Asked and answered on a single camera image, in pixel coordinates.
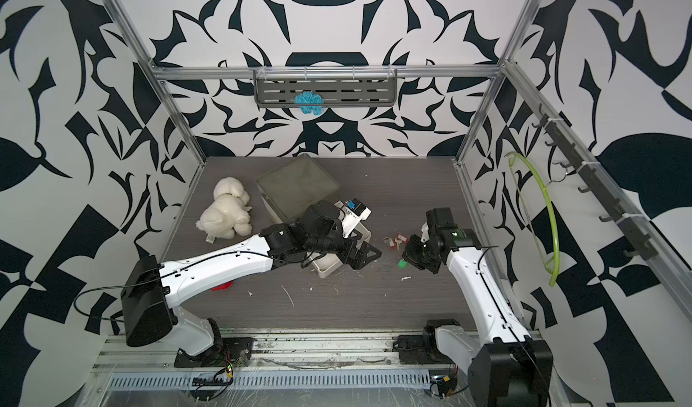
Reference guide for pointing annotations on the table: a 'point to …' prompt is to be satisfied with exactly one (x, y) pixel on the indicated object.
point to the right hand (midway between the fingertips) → (405, 252)
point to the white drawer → (327, 263)
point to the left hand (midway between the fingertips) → (371, 239)
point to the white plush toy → (228, 212)
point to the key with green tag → (402, 264)
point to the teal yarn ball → (310, 97)
